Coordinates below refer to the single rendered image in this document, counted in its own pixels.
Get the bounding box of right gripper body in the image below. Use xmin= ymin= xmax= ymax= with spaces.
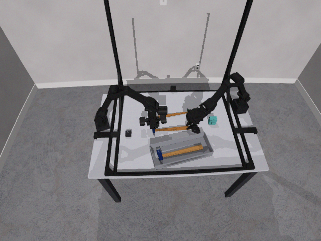
xmin=139 ymin=115 xmax=167 ymax=126

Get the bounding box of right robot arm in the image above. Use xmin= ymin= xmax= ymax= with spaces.
xmin=94 ymin=84 xmax=168 ymax=129

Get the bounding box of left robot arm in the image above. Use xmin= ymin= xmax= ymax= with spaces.
xmin=186 ymin=72 xmax=251 ymax=122

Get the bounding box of teal cube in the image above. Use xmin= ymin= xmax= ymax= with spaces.
xmin=208 ymin=116 xmax=217 ymax=125

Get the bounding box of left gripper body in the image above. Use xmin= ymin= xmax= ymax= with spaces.
xmin=191 ymin=117 xmax=203 ymax=134

